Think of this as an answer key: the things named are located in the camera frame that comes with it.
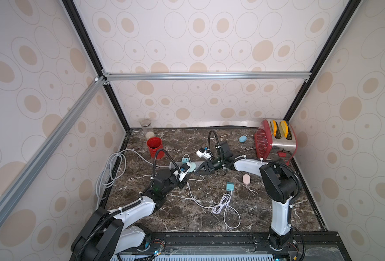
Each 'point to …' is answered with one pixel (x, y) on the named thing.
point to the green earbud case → (193, 167)
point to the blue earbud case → (242, 138)
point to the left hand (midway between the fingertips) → (193, 169)
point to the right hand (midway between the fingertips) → (201, 172)
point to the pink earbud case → (246, 178)
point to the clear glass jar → (146, 125)
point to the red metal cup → (154, 143)
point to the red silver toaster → (275, 139)
